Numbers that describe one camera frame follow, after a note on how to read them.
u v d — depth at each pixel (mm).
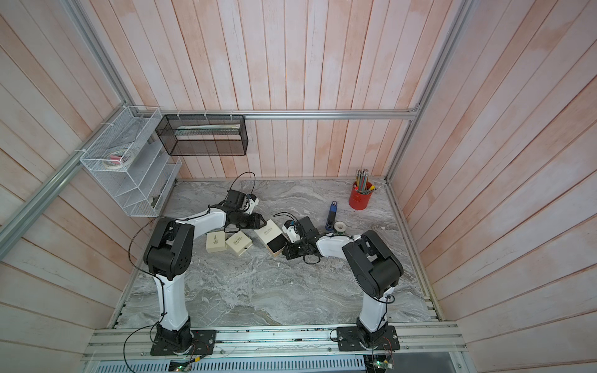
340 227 1006
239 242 929
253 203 944
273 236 954
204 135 1045
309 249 714
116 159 737
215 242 933
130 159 741
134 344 747
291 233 879
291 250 832
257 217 906
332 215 1073
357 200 1029
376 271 496
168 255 542
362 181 1008
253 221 902
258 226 917
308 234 763
